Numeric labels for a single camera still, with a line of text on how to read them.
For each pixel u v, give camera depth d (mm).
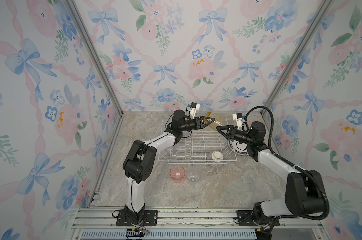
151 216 749
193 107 781
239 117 753
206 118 776
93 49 837
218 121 770
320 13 706
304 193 434
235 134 720
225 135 734
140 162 518
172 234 703
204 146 978
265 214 624
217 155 880
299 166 475
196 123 750
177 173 878
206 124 764
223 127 764
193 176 878
